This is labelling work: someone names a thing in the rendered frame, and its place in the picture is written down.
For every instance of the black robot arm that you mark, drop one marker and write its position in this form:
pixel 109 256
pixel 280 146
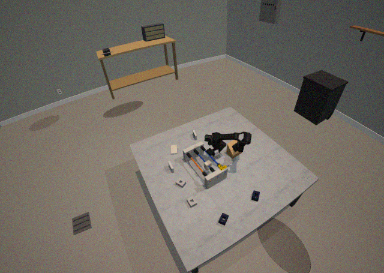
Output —
pixel 216 138

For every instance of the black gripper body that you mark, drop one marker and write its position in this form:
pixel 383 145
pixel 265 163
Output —
pixel 216 147

